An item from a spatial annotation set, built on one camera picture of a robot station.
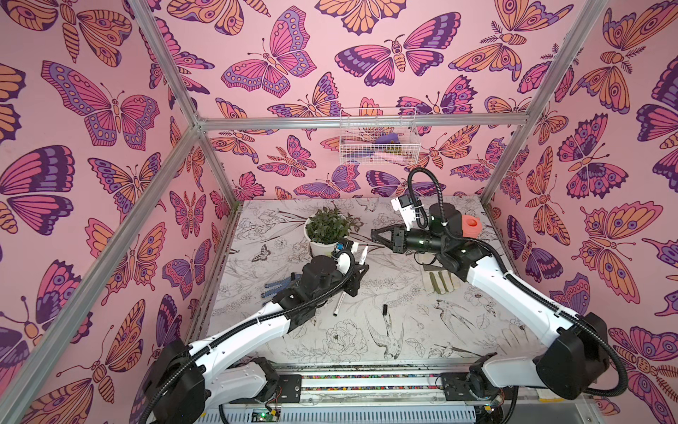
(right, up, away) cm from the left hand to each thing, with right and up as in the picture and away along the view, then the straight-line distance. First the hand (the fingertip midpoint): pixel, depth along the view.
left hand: (368, 264), depth 73 cm
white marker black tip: (-1, +3, -1) cm, 3 cm away
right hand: (+1, +9, -2) cm, 10 cm away
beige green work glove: (+27, -9, +21) cm, 36 cm away
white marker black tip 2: (-7, -7, -7) cm, 13 cm away
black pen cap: (+7, -17, +15) cm, 24 cm away
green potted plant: (-12, +11, +17) cm, 23 cm away
